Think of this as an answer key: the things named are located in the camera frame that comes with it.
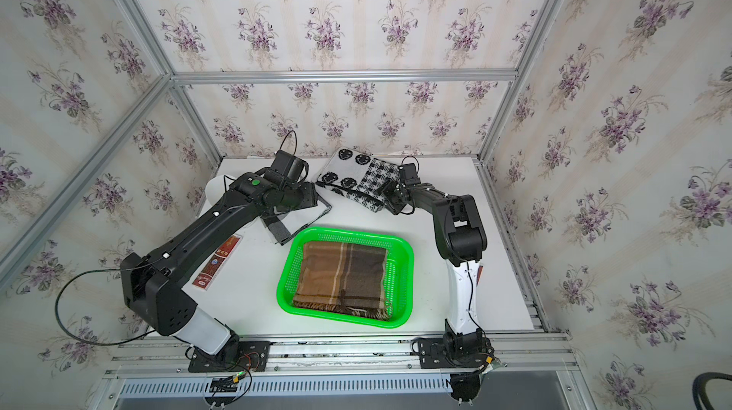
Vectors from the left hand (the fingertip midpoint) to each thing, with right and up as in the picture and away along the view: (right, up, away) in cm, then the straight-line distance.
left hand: (314, 199), depth 81 cm
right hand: (+20, -1, +23) cm, 30 cm away
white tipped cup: (-34, +3, +9) cm, 36 cm away
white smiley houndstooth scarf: (+11, +7, +28) cm, 31 cm away
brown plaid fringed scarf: (+8, -24, +3) cm, 25 cm away
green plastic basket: (+26, -22, +7) cm, 35 cm away
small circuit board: (-21, -47, -10) cm, 53 cm away
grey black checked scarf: (-12, -10, +15) cm, 22 cm away
